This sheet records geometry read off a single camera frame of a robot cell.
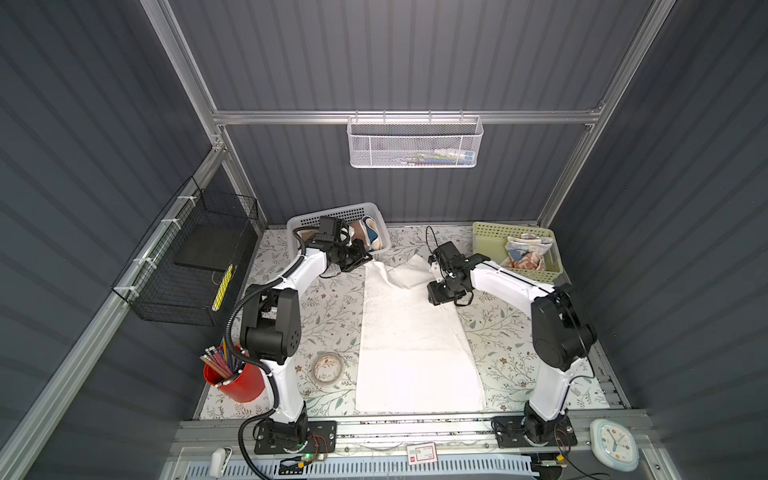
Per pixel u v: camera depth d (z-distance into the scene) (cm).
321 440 72
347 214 115
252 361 50
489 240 115
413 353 88
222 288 69
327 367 85
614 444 71
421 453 71
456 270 69
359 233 108
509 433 73
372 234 109
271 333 52
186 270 73
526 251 105
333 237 77
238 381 69
